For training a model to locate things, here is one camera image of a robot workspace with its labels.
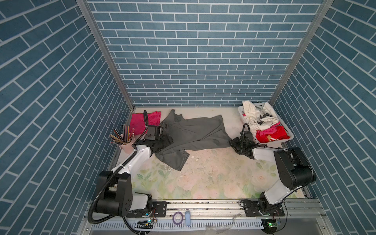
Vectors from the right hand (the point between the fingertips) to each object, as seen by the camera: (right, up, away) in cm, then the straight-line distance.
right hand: (228, 141), depth 98 cm
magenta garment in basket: (+27, +8, -2) cm, 29 cm away
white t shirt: (+23, +14, +5) cm, 27 cm away
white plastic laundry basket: (+12, +18, +8) cm, 23 cm away
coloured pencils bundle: (-70, +3, -10) cm, 71 cm away
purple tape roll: (-32, -36, -27) cm, 55 cm away
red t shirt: (+33, +5, -3) cm, 34 cm away
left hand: (-39, +2, -8) cm, 40 cm away
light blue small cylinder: (-26, -32, -28) cm, 50 cm away
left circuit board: (-46, -38, -26) cm, 65 cm away
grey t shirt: (-25, +4, +5) cm, 26 cm away
